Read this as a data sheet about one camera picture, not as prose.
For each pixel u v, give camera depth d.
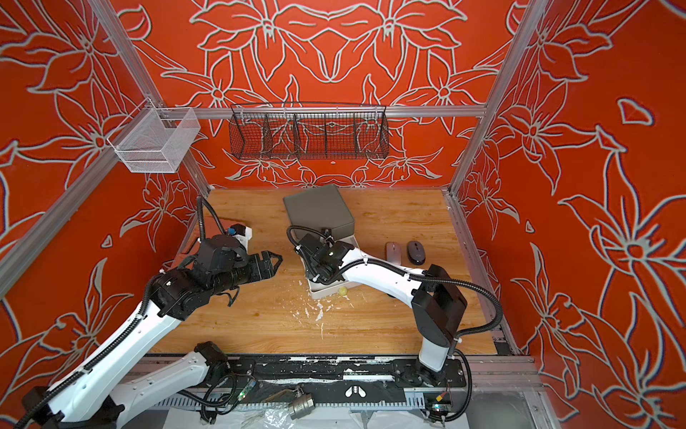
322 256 0.61
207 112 0.93
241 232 0.63
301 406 0.66
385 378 0.73
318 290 0.77
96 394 0.39
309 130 0.98
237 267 0.57
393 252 0.97
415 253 0.98
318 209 0.86
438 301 0.46
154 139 0.92
